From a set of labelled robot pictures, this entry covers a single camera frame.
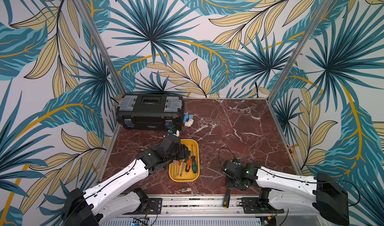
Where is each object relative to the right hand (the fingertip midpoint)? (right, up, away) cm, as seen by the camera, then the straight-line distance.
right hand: (226, 184), depth 81 cm
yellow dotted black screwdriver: (-1, -5, -7) cm, 9 cm away
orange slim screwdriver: (+44, +14, +15) cm, 49 cm away
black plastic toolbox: (-41, +39, +10) cm, 58 cm away
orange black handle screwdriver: (-20, +9, +5) cm, 23 cm away
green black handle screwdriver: (-17, +10, +5) cm, 20 cm away
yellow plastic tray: (-20, +3, +1) cm, 20 cm away
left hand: (-22, +19, -4) cm, 29 cm away
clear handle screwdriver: (-28, +7, +5) cm, 29 cm away
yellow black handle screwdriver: (-23, +8, +5) cm, 25 cm away
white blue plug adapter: (-21, +34, +23) cm, 46 cm away
